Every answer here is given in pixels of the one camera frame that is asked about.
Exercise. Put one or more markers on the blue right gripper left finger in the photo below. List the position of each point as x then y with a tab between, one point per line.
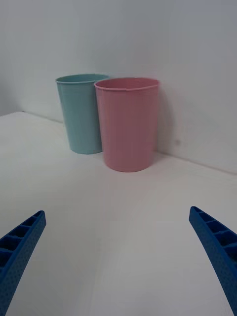
17	259

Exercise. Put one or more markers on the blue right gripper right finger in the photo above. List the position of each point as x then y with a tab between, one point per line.
219	251

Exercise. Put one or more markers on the pink plastic waste bin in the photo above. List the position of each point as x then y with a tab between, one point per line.
127	128

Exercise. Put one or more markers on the pale blue plastic waste bin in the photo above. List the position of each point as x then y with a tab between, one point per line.
79	116

